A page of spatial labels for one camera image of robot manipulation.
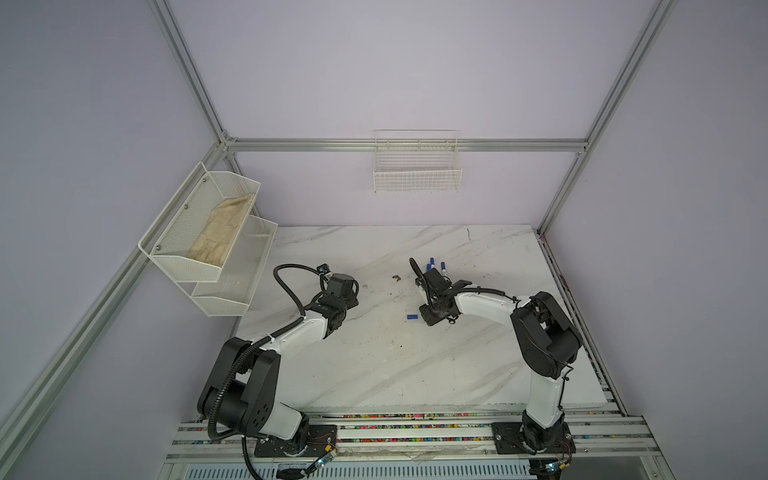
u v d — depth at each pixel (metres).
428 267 1.08
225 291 0.90
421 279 0.78
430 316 0.86
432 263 1.11
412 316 0.95
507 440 0.73
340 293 0.69
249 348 0.45
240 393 0.43
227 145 0.92
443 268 1.08
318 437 0.74
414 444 0.74
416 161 0.95
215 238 0.78
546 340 0.50
